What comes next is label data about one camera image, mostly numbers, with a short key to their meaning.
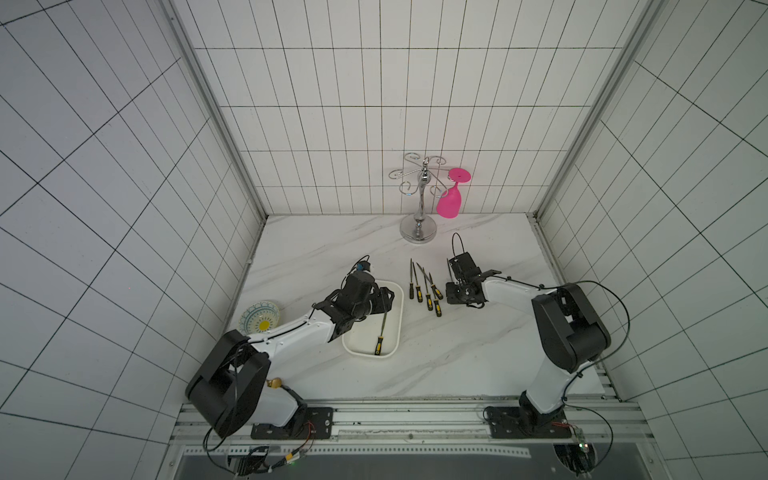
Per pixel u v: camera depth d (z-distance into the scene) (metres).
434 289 0.97
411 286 0.98
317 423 0.73
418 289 0.98
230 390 0.42
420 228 1.15
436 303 0.95
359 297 0.66
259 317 0.90
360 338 0.88
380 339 0.87
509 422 0.72
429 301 0.95
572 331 0.48
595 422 0.68
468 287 0.71
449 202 1.00
